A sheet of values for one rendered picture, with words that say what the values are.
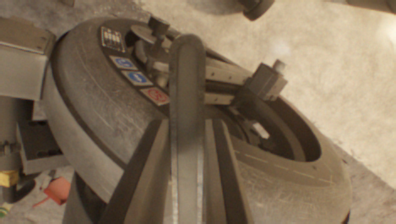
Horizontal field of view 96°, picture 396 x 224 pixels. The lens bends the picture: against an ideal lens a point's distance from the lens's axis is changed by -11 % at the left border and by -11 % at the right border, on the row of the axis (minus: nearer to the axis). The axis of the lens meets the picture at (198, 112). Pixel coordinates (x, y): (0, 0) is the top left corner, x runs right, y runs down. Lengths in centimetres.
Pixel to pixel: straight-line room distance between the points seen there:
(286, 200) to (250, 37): 98
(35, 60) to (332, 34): 132
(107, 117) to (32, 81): 17
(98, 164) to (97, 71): 11
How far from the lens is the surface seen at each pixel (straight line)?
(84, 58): 30
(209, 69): 46
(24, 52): 35
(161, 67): 39
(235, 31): 112
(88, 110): 25
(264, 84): 61
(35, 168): 33
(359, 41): 150
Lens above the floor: 108
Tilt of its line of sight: 59 degrees down
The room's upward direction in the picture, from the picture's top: 172 degrees clockwise
